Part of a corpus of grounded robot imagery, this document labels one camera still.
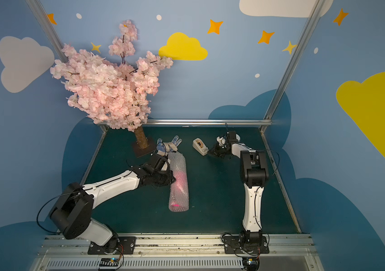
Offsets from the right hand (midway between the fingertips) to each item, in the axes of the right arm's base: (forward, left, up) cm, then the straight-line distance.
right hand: (211, 150), depth 107 cm
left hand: (-24, +18, +7) cm, 31 cm away
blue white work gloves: (+1, +31, -2) cm, 31 cm away
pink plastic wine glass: (-30, +16, +5) cm, 34 cm away
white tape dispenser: (+2, +8, +1) cm, 8 cm away
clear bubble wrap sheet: (-15, +19, +8) cm, 26 cm away
